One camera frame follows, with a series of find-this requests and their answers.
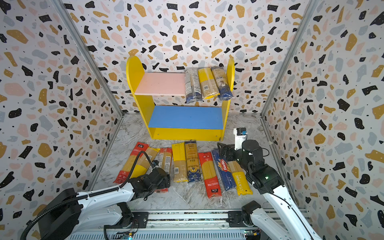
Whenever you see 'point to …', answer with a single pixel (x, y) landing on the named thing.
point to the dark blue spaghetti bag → (192, 161)
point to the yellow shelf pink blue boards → (175, 123)
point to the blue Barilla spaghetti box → (225, 170)
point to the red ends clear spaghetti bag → (164, 161)
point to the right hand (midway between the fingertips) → (225, 140)
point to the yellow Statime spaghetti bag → (242, 185)
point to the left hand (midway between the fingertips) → (165, 177)
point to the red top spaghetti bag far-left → (127, 169)
